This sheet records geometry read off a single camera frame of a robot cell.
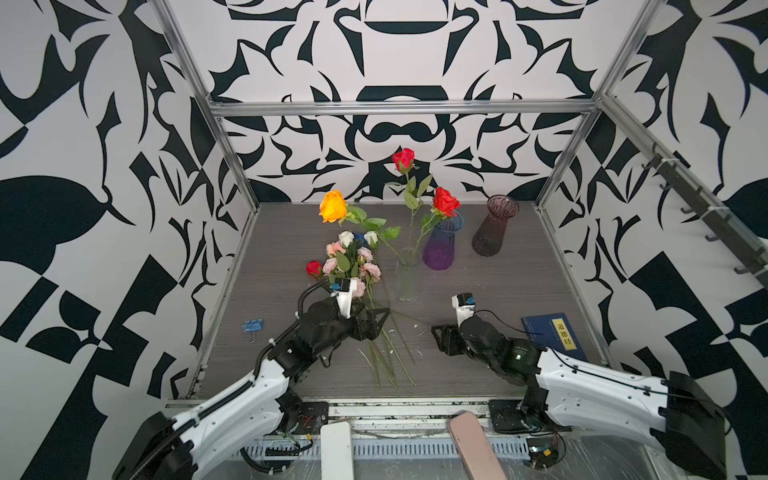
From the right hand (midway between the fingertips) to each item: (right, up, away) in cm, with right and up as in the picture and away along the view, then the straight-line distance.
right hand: (439, 329), depth 80 cm
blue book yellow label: (+35, -3, +7) cm, 35 cm away
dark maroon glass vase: (+20, +25, +19) cm, 37 cm away
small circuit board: (+22, -26, -9) cm, 35 cm away
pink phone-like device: (+6, -24, -12) cm, 28 cm away
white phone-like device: (-25, -21, -16) cm, 36 cm away
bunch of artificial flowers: (-24, +18, +16) cm, 34 cm away
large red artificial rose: (+1, +33, -5) cm, 33 cm away
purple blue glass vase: (+4, +21, +22) cm, 31 cm away
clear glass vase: (-6, +11, +24) cm, 27 cm away
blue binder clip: (-52, -1, +7) cm, 53 cm away
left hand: (-16, +8, -4) cm, 18 cm away
